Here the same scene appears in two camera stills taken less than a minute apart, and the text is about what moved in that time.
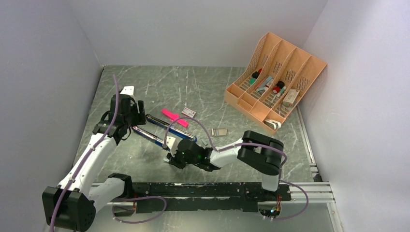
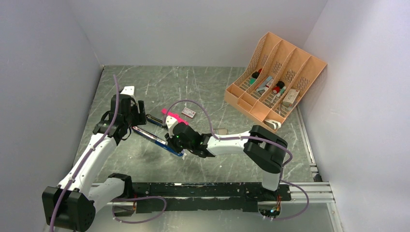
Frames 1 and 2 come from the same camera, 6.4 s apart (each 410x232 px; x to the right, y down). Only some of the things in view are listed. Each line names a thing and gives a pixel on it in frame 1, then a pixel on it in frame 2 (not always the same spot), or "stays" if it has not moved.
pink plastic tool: [172, 116] stays
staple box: [215, 132] stays
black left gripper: [139, 119] stays
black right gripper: [173, 159] to [171, 141]
